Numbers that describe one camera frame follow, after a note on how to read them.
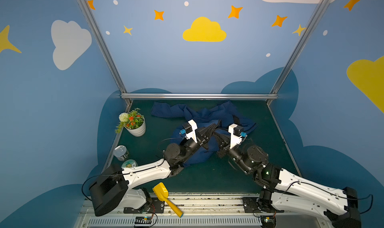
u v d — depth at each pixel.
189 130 0.53
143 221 0.73
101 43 0.85
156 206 0.74
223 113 1.02
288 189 0.46
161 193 0.78
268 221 0.73
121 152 0.87
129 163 0.80
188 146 0.59
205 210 0.73
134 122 0.88
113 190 0.41
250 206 0.75
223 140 0.58
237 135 0.52
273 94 1.16
